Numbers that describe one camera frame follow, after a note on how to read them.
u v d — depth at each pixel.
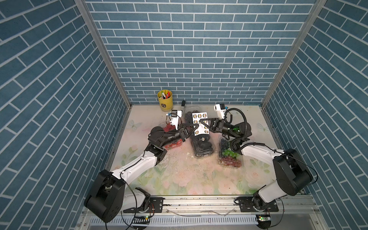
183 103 1.16
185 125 0.67
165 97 1.08
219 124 0.64
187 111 1.11
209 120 0.67
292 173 0.45
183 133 0.62
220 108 0.68
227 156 0.85
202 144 0.90
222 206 0.75
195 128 0.67
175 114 0.62
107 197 0.40
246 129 0.62
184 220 0.77
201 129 0.68
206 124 0.67
